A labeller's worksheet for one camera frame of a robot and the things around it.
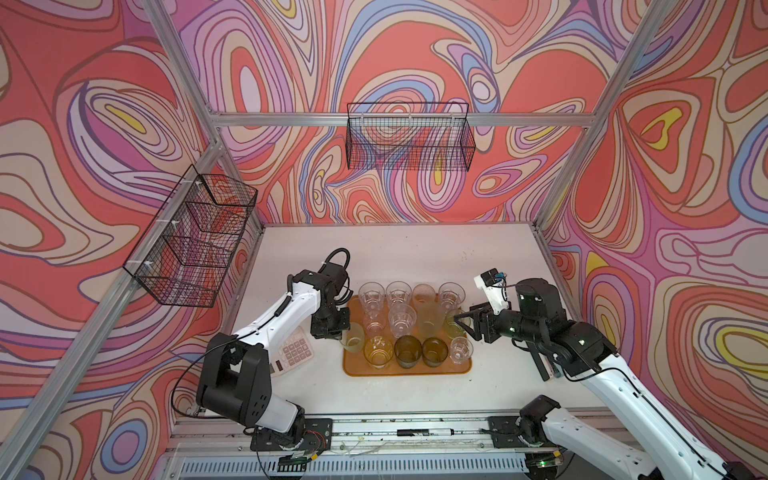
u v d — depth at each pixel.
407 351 0.83
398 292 0.95
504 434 0.72
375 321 0.89
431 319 0.90
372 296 0.96
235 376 0.43
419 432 0.74
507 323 0.58
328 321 0.70
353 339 0.88
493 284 0.60
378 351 0.86
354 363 0.84
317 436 0.73
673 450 0.39
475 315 0.61
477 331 0.61
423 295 0.94
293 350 0.86
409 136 0.96
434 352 0.85
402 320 0.92
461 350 0.86
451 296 0.95
